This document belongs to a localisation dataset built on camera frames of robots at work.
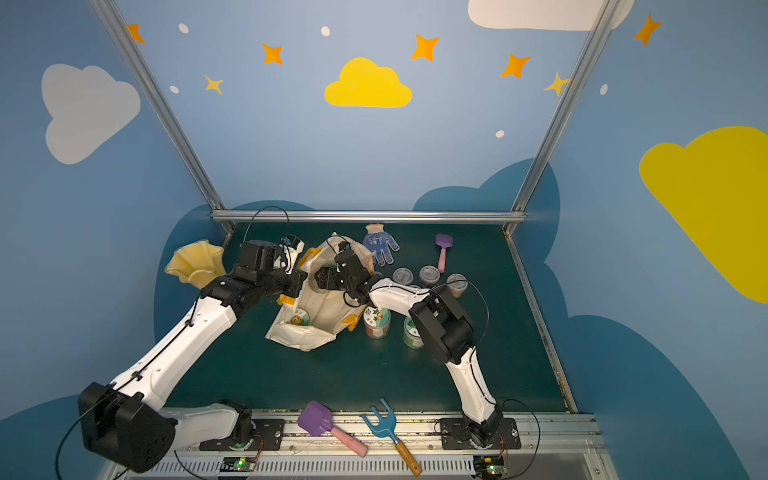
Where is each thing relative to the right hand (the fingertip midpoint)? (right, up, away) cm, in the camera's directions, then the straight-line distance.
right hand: (329, 271), depth 94 cm
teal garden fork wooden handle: (+18, -39, -19) cm, 47 cm away
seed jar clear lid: (+43, -4, +4) cm, 43 cm away
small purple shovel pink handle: (+41, +11, +20) cm, 47 cm away
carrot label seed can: (+15, -15, -8) cm, 23 cm away
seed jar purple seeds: (+24, -2, +6) cm, 25 cm away
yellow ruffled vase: (-39, +3, -6) cm, 39 cm away
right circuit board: (+44, -46, -23) cm, 68 cm away
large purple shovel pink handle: (0, -38, -18) cm, 42 cm away
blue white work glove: (+15, +11, +24) cm, 30 cm away
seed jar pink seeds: (+33, -2, +7) cm, 34 cm away
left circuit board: (-17, -45, -24) cm, 54 cm away
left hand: (-3, +1, -14) cm, 14 cm away
